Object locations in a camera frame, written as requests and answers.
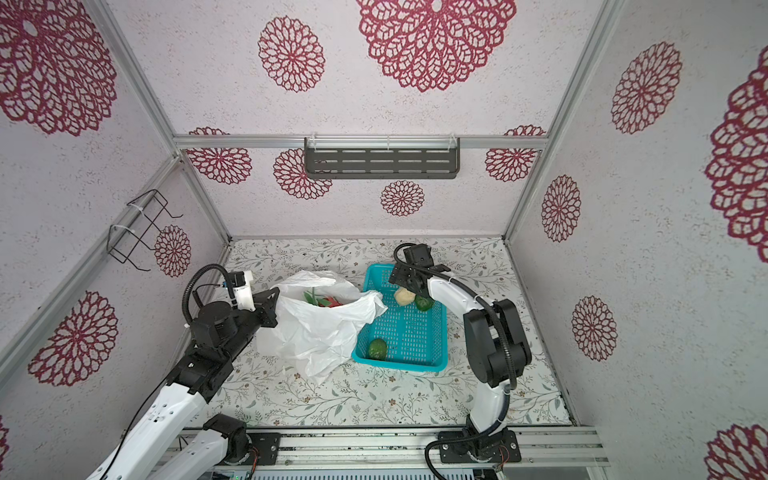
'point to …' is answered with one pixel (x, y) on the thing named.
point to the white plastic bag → (317, 341)
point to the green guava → (423, 304)
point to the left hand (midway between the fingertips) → (278, 294)
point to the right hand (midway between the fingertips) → (403, 273)
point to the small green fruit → (378, 349)
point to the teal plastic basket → (401, 336)
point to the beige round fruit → (404, 296)
